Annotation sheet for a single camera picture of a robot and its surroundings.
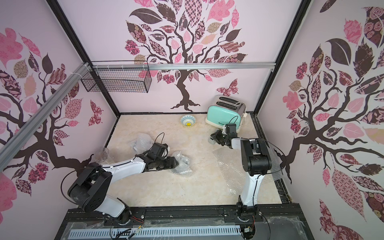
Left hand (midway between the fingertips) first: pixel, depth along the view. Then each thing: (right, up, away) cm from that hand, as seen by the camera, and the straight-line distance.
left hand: (175, 167), depth 89 cm
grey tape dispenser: (+24, +15, +11) cm, 30 cm away
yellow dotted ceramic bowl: (+7, +29, +25) cm, 39 cm away
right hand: (+24, +20, +12) cm, 33 cm away
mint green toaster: (+33, +36, +11) cm, 50 cm away
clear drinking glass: (-41, +8, -5) cm, 42 cm away
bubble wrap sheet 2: (-22, +14, +3) cm, 26 cm away
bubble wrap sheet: (+6, +1, -5) cm, 8 cm away
